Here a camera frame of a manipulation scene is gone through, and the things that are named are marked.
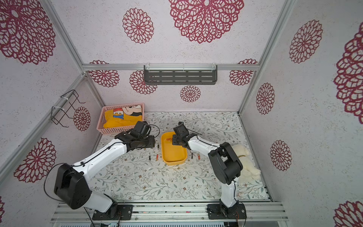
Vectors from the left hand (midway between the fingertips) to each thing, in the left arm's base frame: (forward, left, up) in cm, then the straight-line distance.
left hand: (151, 142), depth 85 cm
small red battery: (-3, -2, -15) cm, 15 cm away
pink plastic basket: (+34, +31, -7) cm, 46 cm away
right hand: (+8, -13, -7) cm, 17 cm away
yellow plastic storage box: (-4, -12, -9) cm, 15 cm away
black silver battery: (+5, -2, -13) cm, 14 cm away
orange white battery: (-3, -30, -15) cm, 34 cm away
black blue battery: (-2, -25, -14) cm, 29 cm away
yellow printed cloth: (+24, +22, -7) cm, 33 cm away
